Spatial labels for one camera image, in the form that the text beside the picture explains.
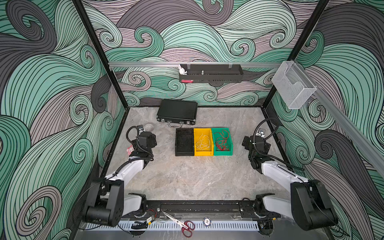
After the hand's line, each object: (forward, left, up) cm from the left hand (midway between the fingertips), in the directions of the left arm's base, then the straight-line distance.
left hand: (144, 136), depth 89 cm
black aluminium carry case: (+30, -17, -11) cm, 36 cm away
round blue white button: (-41, -37, -10) cm, 56 cm away
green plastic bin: (-6, -44, -7) cm, 45 cm away
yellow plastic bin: (+8, -33, -8) cm, 35 cm away
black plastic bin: (+4, -24, -12) cm, 27 cm away
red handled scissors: (-43, -25, -10) cm, 50 cm away
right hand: (-1, -68, +1) cm, 68 cm away
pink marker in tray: (+27, -25, +21) cm, 43 cm away
